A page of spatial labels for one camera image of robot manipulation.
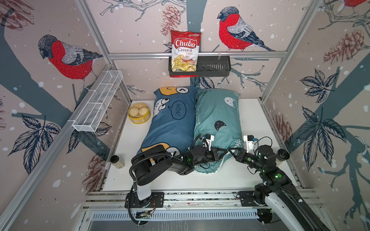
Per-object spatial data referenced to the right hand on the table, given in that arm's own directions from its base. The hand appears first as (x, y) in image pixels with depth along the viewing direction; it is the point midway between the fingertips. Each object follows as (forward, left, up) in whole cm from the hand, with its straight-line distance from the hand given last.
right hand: (228, 148), depth 76 cm
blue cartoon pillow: (+16, +33, -1) cm, 36 cm away
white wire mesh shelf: (+5, +73, +16) cm, 75 cm away
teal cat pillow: (+23, +4, +1) cm, 23 cm away
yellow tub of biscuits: (+32, +61, -10) cm, 70 cm away
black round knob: (-1, -31, -4) cm, 31 cm away
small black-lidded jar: (-7, +62, -6) cm, 62 cm away
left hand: (-2, -1, +1) cm, 3 cm away
